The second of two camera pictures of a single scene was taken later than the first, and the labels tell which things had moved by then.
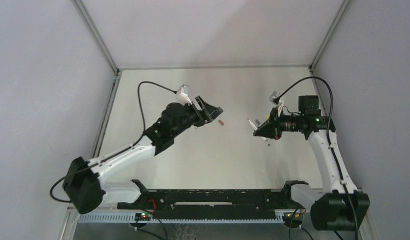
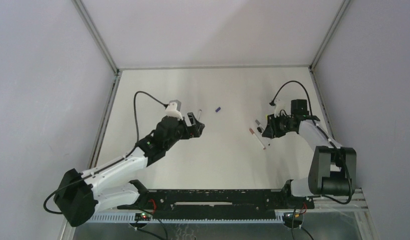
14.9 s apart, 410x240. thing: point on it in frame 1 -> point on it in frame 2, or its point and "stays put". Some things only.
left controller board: (143, 216) stays put
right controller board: (297, 217) stays put
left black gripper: (200, 110) -> (191, 125)
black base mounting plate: (212, 204) stays put
